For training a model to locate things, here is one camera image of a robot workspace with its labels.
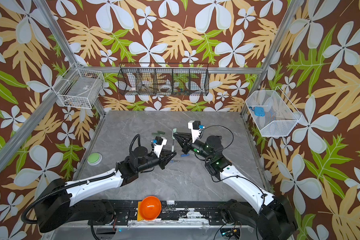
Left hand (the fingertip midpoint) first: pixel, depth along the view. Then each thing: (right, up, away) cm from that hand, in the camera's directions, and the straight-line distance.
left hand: (174, 151), depth 73 cm
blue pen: (-2, -5, 0) cm, 5 cm away
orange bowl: (-13, -30, +3) cm, 33 cm away
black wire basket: (-8, +44, +24) cm, 51 cm away
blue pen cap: (+6, -6, +23) cm, 25 cm away
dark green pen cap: (-11, +8, +35) cm, 37 cm away
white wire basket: (-56, +35, +12) cm, 67 cm away
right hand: (0, +8, -6) cm, 10 cm away
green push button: (-52, -8, +20) cm, 56 cm away
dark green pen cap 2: (-14, +7, +34) cm, 38 cm away
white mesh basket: (+56, +20, +9) cm, 60 cm away
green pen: (-1, +2, -2) cm, 3 cm away
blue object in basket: (+49, +21, +12) cm, 55 cm away
